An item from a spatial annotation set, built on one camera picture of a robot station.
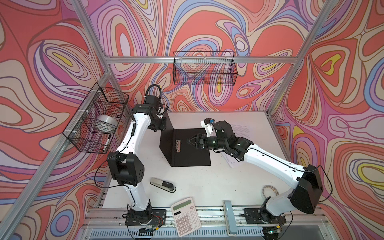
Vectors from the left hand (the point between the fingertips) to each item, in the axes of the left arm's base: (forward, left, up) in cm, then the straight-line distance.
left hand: (165, 126), depth 85 cm
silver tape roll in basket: (-9, +26, +12) cm, 30 cm away
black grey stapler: (-28, 0, -17) cm, 33 cm away
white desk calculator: (-43, -12, -18) cm, 48 cm away
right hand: (-15, -16, +3) cm, 22 cm away
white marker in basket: (-16, +26, +4) cm, 31 cm away
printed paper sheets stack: (+14, -52, -22) cm, 58 cm away
